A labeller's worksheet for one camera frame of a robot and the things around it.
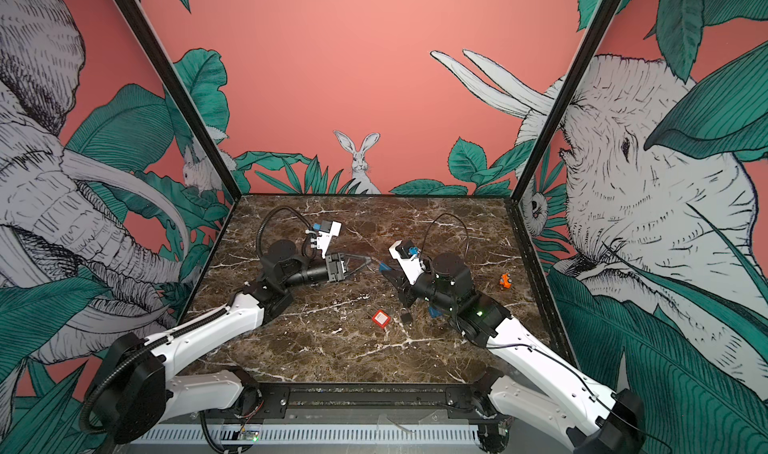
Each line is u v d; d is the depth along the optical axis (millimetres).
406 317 895
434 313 894
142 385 395
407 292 608
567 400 414
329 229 674
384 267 686
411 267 600
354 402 751
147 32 768
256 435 705
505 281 953
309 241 671
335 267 627
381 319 862
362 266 656
